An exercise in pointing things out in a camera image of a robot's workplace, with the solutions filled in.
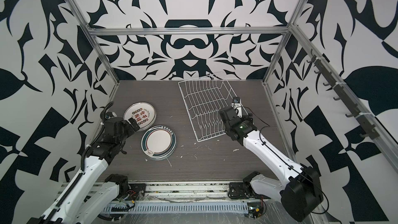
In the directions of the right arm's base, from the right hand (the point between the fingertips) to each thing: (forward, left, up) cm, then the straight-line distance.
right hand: (238, 113), depth 81 cm
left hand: (-4, +57, -2) cm, 57 cm away
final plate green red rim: (-10, +42, -13) cm, 45 cm away
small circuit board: (-39, -5, -19) cm, 44 cm away
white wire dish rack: (+23, +18, -16) cm, 33 cm away
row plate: (+10, +55, -14) cm, 58 cm away
